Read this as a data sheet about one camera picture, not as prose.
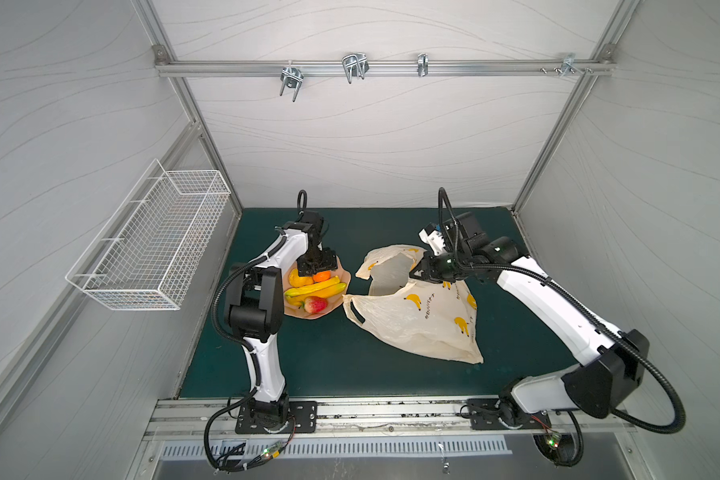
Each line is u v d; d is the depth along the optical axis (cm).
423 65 78
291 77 79
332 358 84
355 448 70
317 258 83
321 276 94
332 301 91
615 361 39
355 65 77
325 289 93
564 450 71
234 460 68
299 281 92
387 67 79
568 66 77
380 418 75
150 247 69
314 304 88
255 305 51
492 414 73
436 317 76
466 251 58
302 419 75
